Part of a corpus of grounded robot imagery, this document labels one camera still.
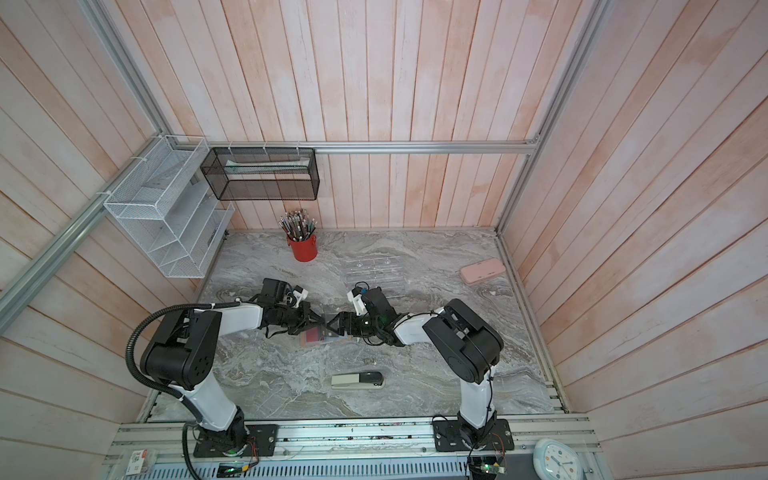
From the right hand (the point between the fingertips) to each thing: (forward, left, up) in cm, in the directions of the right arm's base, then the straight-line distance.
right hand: (336, 327), depth 90 cm
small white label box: (-36, +43, 0) cm, 56 cm away
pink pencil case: (+25, -50, -4) cm, 56 cm away
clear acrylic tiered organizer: (+23, -15, -3) cm, 28 cm away
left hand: (+2, +4, -1) cm, 5 cm away
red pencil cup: (+29, +15, +3) cm, 33 cm away
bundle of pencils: (+32, +16, +13) cm, 38 cm away
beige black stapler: (-16, -8, +1) cm, 18 cm away
